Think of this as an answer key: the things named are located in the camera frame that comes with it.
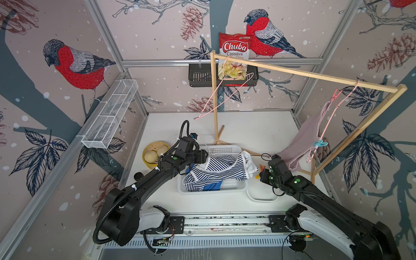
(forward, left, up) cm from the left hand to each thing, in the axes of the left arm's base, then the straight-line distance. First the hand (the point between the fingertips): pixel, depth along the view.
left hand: (205, 150), depth 84 cm
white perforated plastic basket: (-15, -13, -14) cm, 24 cm away
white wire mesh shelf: (+13, +48, +17) cm, 53 cm away
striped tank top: (-8, -5, -4) cm, 11 cm away
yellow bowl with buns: (+3, +32, -8) cm, 33 cm away
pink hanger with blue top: (+50, -13, +3) cm, 52 cm away
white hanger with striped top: (-7, -23, -1) cm, 24 cm away
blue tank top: (-16, -4, -9) cm, 19 cm away
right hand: (-9, -29, -8) cm, 31 cm away
